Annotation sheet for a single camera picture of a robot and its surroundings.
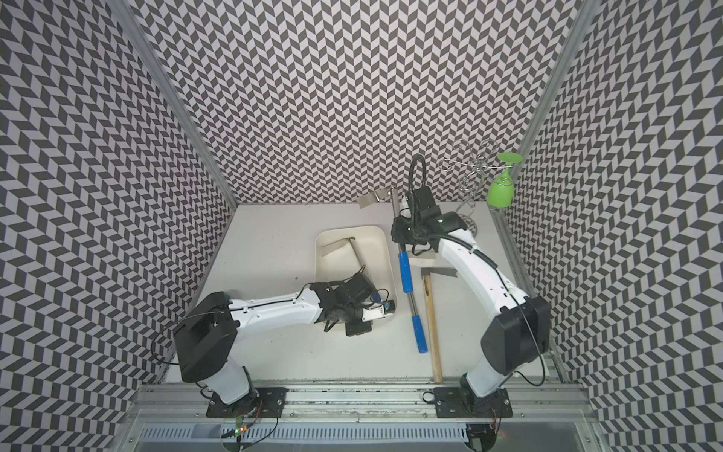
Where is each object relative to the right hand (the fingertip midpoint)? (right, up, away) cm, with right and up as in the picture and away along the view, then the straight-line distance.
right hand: (396, 236), depth 81 cm
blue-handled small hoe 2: (+2, -13, -12) cm, 18 cm away
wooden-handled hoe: (+11, -33, -1) cm, 35 cm away
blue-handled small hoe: (-24, -5, +17) cm, 29 cm away
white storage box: (-19, -6, +20) cm, 28 cm away
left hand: (-9, -26, +2) cm, 27 cm away
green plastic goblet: (+34, +15, +8) cm, 39 cm away
